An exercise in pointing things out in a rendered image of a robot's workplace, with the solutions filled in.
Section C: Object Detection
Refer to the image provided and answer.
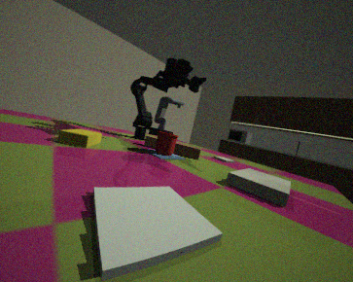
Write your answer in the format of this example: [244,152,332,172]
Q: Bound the yellow rectangular block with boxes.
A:
[58,129,102,148]

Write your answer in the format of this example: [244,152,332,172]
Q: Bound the tan flat bar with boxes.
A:
[144,136,201,159]

